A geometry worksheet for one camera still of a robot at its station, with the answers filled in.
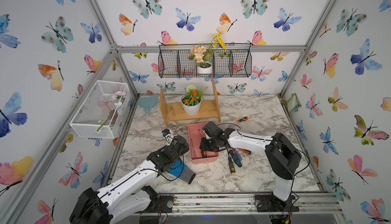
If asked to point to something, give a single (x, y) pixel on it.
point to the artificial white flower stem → (120, 96)
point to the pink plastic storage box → (196, 135)
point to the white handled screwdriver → (193, 153)
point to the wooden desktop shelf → (174, 112)
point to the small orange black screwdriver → (244, 118)
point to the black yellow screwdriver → (231, 166)
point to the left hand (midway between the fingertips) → (186, 142)
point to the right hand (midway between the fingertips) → (200, 146)
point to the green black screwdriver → (235, 159)
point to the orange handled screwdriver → (204, 155)
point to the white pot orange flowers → (191, 100)
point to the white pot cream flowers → (202, 66)
